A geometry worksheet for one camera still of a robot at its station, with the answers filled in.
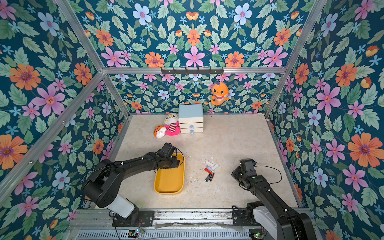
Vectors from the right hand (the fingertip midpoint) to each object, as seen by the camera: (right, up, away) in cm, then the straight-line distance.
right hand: (234, 172), depth 88 cm
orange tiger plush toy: (-49, +24, +14) cm, 56 cm away
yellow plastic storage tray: (-37, -5, -1) cm, 38 cm away
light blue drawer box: (-27, +33, +11) cm, 43 cm away
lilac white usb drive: (-11, +2, +3) cm, 12 cm away
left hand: (-35, +5, +5) cm, 35 cm away
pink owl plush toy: (-41, +29, +18) cm, 53 cm away
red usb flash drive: (-16, 0, +3) cm, 16 cm away
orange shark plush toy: (-7, +49, +10) cm, 51 cm away
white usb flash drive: (-14, +3, +6) cm, 16 cm away
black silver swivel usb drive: (-15, -3, -1) cm, 15 cm away
